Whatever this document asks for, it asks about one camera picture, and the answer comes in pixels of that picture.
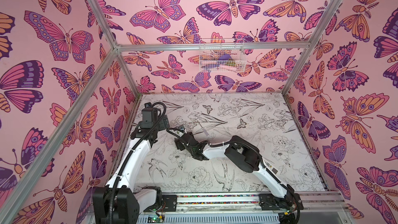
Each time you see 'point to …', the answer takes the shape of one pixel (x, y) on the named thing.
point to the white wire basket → (210, 50)
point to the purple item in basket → (226, 57)
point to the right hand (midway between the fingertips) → (179, 135)
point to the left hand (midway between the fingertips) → (158, 118)
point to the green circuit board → (156, 219)
